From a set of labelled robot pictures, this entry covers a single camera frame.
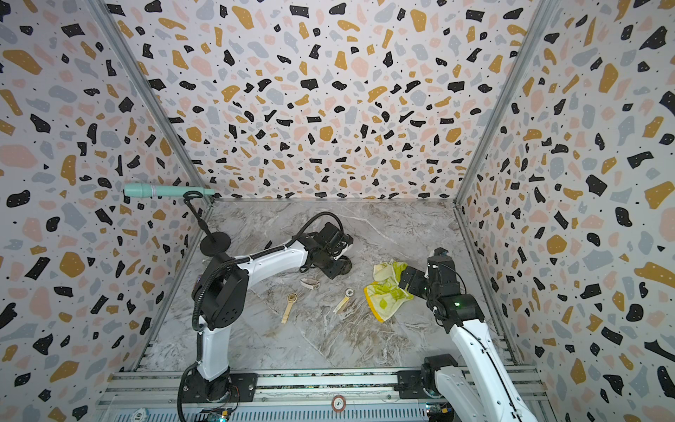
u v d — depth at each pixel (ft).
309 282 3.11
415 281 2.30
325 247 2.43
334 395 2.40
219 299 1.64
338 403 2.35
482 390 1.39
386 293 3.00
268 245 3.45
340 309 2.93
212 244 3.40
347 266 3.13
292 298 2.96
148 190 2.50
